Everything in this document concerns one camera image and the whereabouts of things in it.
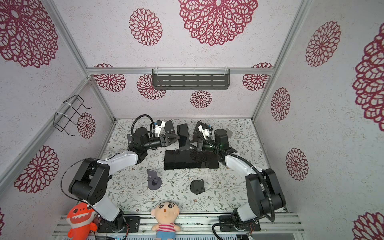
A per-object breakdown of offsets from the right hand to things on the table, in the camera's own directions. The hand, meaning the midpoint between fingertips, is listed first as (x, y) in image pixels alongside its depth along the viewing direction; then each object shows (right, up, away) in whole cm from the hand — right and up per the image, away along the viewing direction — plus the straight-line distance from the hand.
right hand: (189, 142), depth 80 cm
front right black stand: (+4, -24, 0) cm, 24 cm away
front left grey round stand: (-20, -23, +5) cm, 31 cm away
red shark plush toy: (-50, -34, -12) cm, 62 cm away
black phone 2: (-13, -13, +16) cm, 24 cm away
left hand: (-6, +1, +1) cm, 6 cm away
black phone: (-3, 0, +7) cm, 8 cm away
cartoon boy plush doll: (-10, -32, -12) cm, 36 cm away
